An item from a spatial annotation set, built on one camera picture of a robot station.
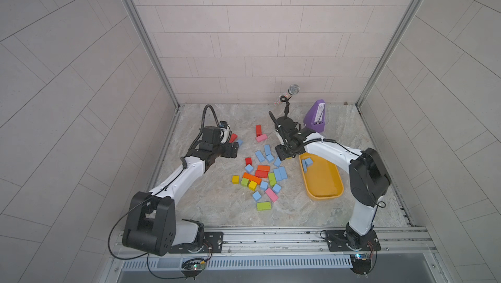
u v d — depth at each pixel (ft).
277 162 2.98
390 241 2.39
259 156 3.08
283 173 2.92
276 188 2.71
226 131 2.28
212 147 2.13
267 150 3.16
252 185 2.73
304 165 2.91
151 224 1.32
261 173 2.90
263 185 2.73
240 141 3.26
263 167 3.01
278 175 2.86
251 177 2.84
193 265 2.14
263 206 2.60
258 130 3.44
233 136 3.35
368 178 1.56
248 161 2.99
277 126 2.33
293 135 2.15
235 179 2.79
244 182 2.78
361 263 2.23
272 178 2.84
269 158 3.00
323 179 2.69
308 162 2.93
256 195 2.65
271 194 2.71
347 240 2.15
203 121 2.15
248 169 2.90
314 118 3.25
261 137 3.35
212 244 2.31
